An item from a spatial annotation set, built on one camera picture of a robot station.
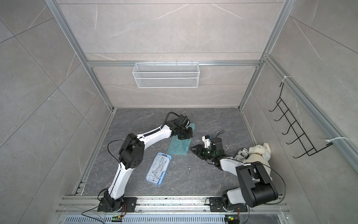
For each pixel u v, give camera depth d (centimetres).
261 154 83
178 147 93
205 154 78
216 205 73
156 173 83
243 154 90
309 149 59
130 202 74
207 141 84
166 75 101
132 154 55
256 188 43
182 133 81
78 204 75
